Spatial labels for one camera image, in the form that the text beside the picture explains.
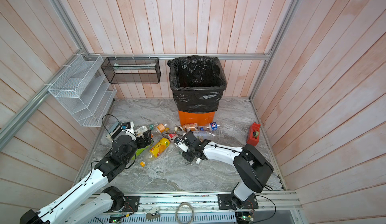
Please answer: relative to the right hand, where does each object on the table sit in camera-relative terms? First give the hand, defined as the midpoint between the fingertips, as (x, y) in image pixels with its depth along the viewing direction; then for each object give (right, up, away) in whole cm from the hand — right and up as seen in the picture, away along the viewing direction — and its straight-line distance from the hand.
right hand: (186, 151), depth 89 cm
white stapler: (-48, +11, +8) cm, 50 cm away
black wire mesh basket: (-39, +54, +15) cm, 68 cm away
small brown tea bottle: (0, +14, +8) cm, 16 cm away
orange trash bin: (+1, +20, +6) cm, 21 cm away
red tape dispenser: (+42, +10, +3) cm, 44 cm away
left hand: (-22, +12, -11) cm, 28 cm away
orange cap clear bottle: (-18, +13, +8) cm, 24 cm away
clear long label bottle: (+11, +10, +4) cm, 15 cm away
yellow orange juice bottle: (-18, +1, -3) cm, 18 cm away
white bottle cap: (+7, -4, -6) cm, 10 cm away
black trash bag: (+8, +44, +13) cm, 47 cm away
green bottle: (-22, +5, -21) cm, 31 cm away
